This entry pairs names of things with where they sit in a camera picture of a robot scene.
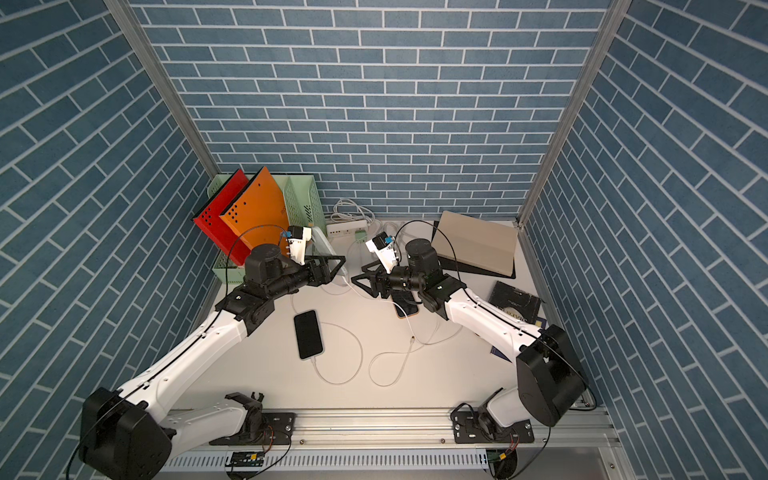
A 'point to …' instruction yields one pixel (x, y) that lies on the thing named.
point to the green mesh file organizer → (304, 204)
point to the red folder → (210, 222)
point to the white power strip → (346, 230)
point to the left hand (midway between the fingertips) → (344, 260)
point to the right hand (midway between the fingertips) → (362, 275)
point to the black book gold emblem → (522, 304)
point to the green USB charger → (360, 236)
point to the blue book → (496, 352)
